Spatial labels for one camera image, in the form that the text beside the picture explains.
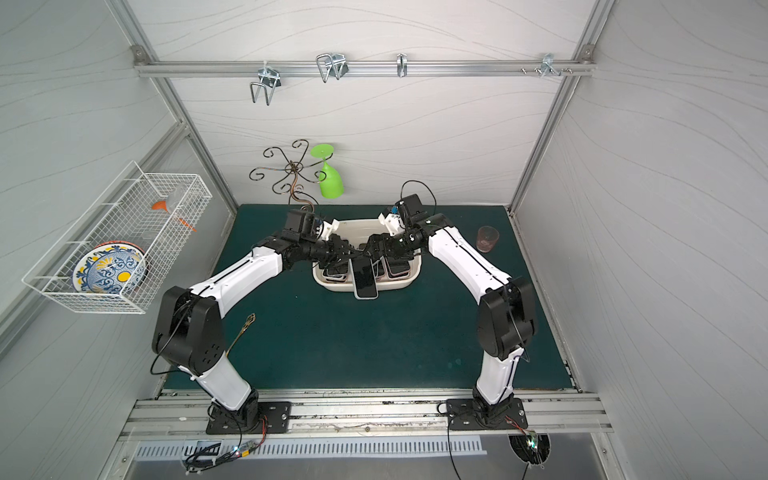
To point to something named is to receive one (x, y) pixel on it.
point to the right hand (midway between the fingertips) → (376, 252)
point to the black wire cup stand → (293, 168)
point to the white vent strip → (181, 451)
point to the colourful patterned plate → (114, 267)
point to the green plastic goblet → (330, 182)
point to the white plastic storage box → (358, 231)
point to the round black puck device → (532, 447)
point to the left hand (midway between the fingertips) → (359, 254)
